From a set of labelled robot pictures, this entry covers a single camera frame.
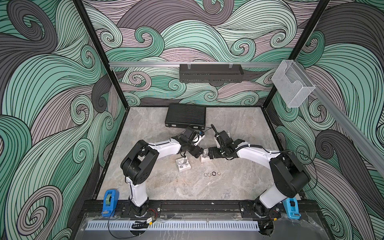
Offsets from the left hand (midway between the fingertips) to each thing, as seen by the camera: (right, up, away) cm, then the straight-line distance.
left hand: (197, 145), depth 92 cm
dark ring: (+10, -15, -7) cm, 19 cm away
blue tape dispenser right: (+45, -27, -21) cm, 56 cm away
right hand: (+10, -5, -2) cm, 11 cm away
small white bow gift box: (-9, -9, -7) cm, 15 cm away
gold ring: (+6, -16, -7) cm, 19 cm away
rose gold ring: (+11, -15, -7) cm, 20 cm away
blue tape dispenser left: (-44, -23, -20) cm, 54 cm away
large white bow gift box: (+5, -6, -5) cm, 9 cm away
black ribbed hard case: (-8, +20, +18) cm, 28 cm away
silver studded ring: (+4, -16, -7) cm, 18 cm away
